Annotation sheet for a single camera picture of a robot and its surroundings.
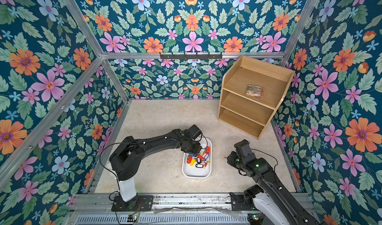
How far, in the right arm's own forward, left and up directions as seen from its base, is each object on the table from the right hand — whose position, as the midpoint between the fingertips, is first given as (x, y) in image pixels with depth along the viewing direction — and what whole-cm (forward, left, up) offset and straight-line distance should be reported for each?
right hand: (228, 157), depth 79 cm
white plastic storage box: (-6, +18, -9) cm, 21 cm away
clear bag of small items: (+28, -14, +24) cm, 39 cm away
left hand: (+6, +16, -5) cm, 18 cm away
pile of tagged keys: (+2, +16, -9) cm, 18 cm away
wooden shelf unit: (+25, -14, +7) cm, 29 cm away
